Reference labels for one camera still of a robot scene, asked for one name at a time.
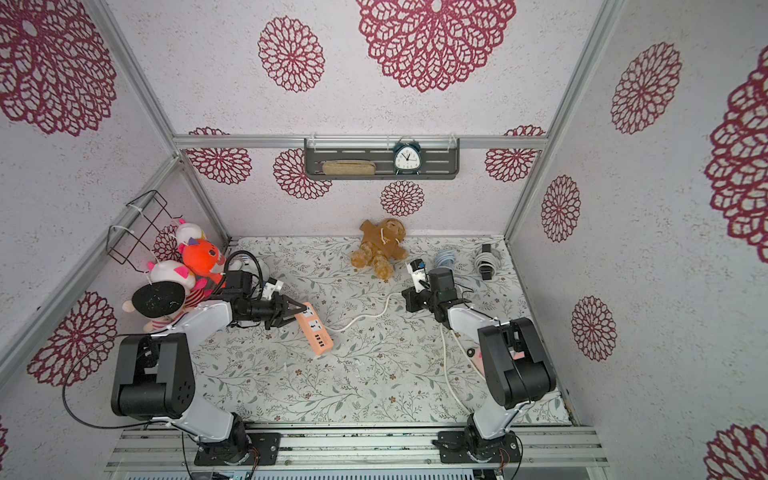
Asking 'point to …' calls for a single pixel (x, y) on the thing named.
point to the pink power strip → (315, 331)
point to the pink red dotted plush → (474, 352)
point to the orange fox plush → (200, 257)
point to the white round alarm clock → (243, 262)
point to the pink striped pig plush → (181, 274)
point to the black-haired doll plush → (156, 299)
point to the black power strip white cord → (486, 262)
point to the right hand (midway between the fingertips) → (404, 288)
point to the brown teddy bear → (380, 244)
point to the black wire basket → (134, 245)
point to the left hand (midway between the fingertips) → (304, 311)
